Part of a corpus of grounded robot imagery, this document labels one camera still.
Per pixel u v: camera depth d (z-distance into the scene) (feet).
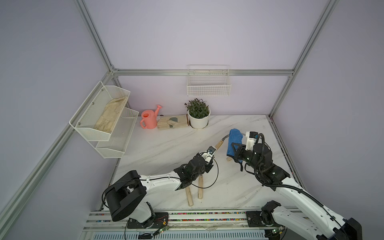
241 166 2.38
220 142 2.75
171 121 3.76
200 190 2.69
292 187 1.60
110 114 2.64
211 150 2.26
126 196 1.40
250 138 2.20
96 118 2.51
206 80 3.12
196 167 2.00
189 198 2.61
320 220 1.38
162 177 1.73
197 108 3.32
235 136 2.45
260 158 1.78
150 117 3.46
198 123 3.63
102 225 2.39
